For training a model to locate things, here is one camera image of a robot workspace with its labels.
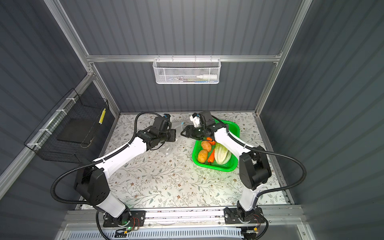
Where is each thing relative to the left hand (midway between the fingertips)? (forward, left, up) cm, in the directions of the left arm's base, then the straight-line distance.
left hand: (174, 132), depth 86 cm
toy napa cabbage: (-10, -28, -10) cm, 31 cm away
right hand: (-2, -6, -1) cm, 7 cm away
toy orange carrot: (-10, -22, -14) cm, 28 cm away
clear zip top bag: (-9, +4, -4) cm, 10 cm away
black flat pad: (-4, +48, +10) cm, 49 cm away
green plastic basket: (-17, -32, -8) cm, 38 cm away
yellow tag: (+8, +40, +8) cm, 41 cm away
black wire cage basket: (-15, +52, +16) cm, 57 cm away
